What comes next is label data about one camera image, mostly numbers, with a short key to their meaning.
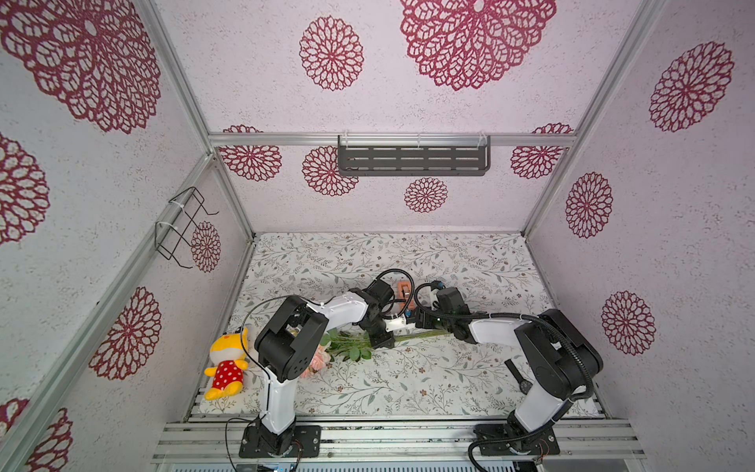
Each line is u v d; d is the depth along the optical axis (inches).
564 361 18.7
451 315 29.3
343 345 33.3
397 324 32.6
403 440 29.6
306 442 28.9
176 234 29.8
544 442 28.6
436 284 34.5
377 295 30.5
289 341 20.0
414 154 36.5
